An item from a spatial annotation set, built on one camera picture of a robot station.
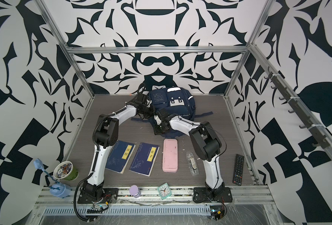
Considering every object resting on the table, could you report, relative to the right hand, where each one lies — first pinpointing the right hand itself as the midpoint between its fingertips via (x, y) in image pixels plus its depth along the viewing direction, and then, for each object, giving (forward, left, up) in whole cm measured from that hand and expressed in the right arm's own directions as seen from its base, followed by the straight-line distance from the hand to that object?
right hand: (153, 130), depth 95 cm
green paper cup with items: (-27, +44, +6) cm, 52 cm away
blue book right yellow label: (-18, +5, -3) cm, 19 cm away
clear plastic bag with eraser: (-21, -24, -3) cm, 32 cm away
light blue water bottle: (-35, +44, +6) cm, 57 cm away
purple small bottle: (-36, +7, +4) cm, 37 cm away
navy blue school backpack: (+25, -12, 0) cm, 28 cm away
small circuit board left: (-43, +27, -5) cm, 51 cm away
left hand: (+16, -3, +1) cm, 16 cm away
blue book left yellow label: (-16, +20, -2) cm, 25 cm away
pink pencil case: (-17, -11, -1) cm, 20 cm away
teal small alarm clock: (-35, -7, -2) cm, 36 cm away
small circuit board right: (-44, -33, -5) cm, 56 cm away
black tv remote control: (-25, -50, -4) cm, 56 cm away
